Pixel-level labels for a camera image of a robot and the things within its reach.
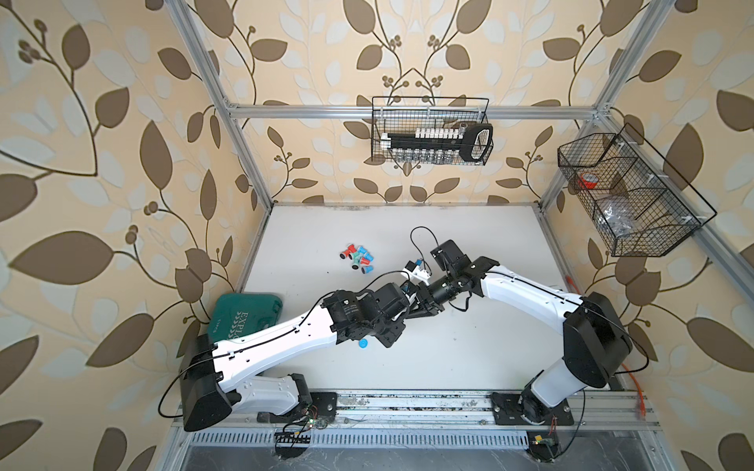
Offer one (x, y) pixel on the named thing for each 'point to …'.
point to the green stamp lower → (355, 264)
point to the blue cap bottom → (362, 342)
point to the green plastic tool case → (237, 316)
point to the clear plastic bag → (619, 218)
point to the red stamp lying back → (352, 248)
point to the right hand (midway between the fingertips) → (402, 315)
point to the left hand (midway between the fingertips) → (393, 320)
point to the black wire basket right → (643, 207)
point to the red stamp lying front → (344, 254)
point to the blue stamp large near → (366, 269)
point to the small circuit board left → (291, 444)
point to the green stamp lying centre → (355, 256)
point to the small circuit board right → (544, 444)
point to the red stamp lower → (364, 261)
